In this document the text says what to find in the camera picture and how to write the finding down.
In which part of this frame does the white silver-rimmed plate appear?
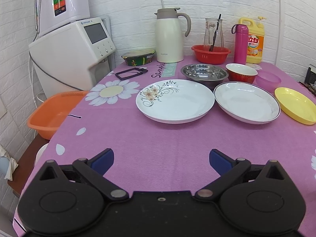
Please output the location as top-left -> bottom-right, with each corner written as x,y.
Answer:
214,82 -> 281,125

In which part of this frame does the white floral plate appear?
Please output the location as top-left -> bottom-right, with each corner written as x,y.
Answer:
135,79 -> 215,124

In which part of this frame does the yellow plastic plate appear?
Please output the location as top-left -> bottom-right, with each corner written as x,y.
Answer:
274,87 -> 316,125

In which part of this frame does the stainless steel bowl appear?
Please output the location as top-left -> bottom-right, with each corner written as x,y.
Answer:
181,64 -> 229,89

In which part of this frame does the red and white bowl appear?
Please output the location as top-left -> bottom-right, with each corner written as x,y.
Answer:
226,63 -> 258,84

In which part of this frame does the pink floral tablecloth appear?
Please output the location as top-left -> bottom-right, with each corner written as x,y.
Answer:
12,55 -> 316,237

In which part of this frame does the orange plastic basin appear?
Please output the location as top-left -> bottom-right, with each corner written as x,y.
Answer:
27,91 -> 88,140

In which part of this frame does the purple plastic bowl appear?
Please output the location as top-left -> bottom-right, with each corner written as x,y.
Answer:
255,70 -> 282,93

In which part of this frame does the white countertop appliance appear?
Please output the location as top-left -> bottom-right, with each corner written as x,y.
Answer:
29,17 -> 116,98

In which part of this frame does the red plastic basket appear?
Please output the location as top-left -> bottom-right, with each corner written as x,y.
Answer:
191,44 -> 231,65

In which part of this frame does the green patterned tin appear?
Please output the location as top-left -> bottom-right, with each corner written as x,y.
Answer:
121,48 -> 155,66

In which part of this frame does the black box on shelf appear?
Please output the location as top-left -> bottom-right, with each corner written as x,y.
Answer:
304,64 -> 316,85

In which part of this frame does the black stirring stick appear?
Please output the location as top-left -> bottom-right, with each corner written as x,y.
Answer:
209,14 -> 221,51

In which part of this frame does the glass pitcher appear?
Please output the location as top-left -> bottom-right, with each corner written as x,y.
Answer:
204,18 -> 224,47

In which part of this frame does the pink thermos bottle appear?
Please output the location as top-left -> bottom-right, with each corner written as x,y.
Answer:
231,24 -> 248,65

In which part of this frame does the yellow detergent bottle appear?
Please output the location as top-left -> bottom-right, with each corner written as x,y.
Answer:
238,16 -> 266,64

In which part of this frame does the cream thermos jug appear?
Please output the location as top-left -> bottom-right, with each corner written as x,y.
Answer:
155,8 -> 192,63

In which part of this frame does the white water purifier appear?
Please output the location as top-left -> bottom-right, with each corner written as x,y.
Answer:
34,0 -> 90,37

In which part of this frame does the white wall pipe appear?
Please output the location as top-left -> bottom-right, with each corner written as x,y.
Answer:
275,0 -> 284,66

